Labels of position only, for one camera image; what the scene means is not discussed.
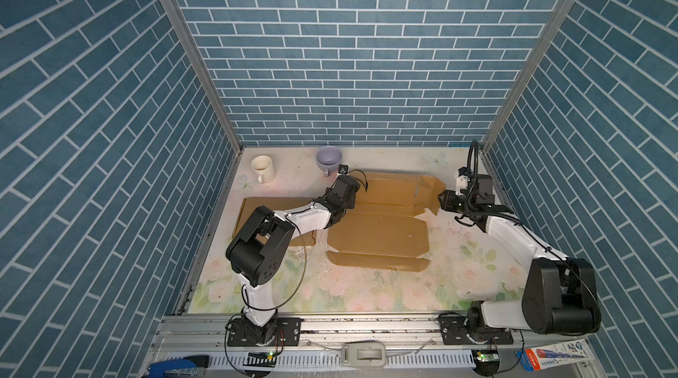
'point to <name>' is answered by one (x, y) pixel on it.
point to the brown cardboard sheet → (383, 231)
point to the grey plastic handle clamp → (363, 354)
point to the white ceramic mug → (264, 166)
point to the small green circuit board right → (487, 357)
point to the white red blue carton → (536, 359)
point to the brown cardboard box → (275, 204)
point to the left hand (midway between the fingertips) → (345, 190)
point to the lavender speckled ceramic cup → (328, 157)
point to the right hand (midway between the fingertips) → (442, 193)
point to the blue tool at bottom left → (190, 366)
